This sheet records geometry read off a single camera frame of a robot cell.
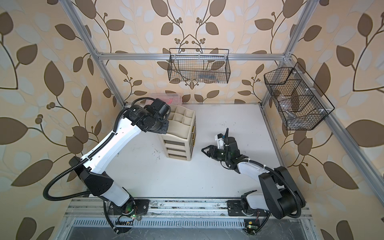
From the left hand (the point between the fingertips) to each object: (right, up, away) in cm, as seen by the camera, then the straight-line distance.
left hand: (160, 126), depth 75 cm
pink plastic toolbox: (-3, +20, +48) cm, 53 cm away
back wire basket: (+20, +38, +21) cm, 48 cm away
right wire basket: (+71, +11, -1) cm, 72 cm away
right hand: (+23, -16, +12) cm, 30 cm away
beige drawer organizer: (+10, -8, -1) cm, 13 cm away
